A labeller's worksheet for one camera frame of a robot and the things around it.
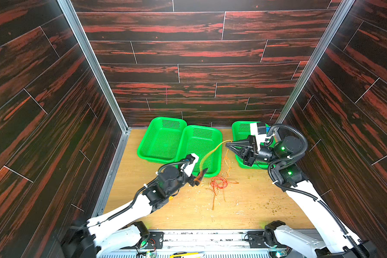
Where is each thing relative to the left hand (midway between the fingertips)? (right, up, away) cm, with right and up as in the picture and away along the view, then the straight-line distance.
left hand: (202, 164), depth 72 cm
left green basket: (-28, +11, +40) cm, 50 cm away
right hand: (+9, +10, -13) cm, 19 cm away
